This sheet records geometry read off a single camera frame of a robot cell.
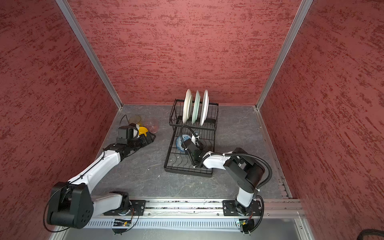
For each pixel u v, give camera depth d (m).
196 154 0.71
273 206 0.76
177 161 0.90
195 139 0.79
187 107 0.74
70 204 0.40
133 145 0.71
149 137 0.78
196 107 0.74
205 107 0.71
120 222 0.73
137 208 0.73
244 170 0.47
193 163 0.68
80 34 0.80
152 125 1.03
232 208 0.74
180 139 0.92
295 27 0.77
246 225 0.71
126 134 0.66
